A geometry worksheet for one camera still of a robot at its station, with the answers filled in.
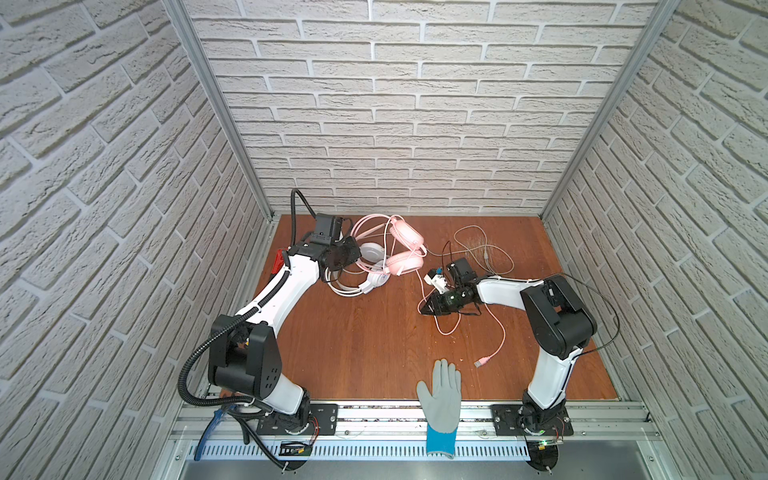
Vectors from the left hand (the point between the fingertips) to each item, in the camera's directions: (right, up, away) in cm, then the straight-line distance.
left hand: (360, 246), depth 86 cm
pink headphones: (+14, +1, -10) cm, 17 cm away
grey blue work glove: (+23, -42, -10) cm, 49 cm away
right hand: (+20, -20, +7) cm, 29 cm away
